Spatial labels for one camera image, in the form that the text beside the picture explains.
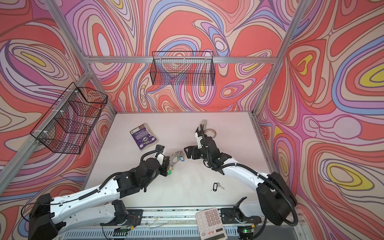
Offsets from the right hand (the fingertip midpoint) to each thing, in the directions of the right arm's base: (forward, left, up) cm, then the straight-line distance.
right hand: (192, 151), depth 84 cm
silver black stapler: (+30, -9, -9) cm, 33 cm away
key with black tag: (-16, -13, -13) cm, 24 cm away
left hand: (-7, +10, +6) cm, 14 cm away
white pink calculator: (-35, -7, -10) cm, 37 cm away
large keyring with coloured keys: (-6, +9, +5) cm, 12 cm away
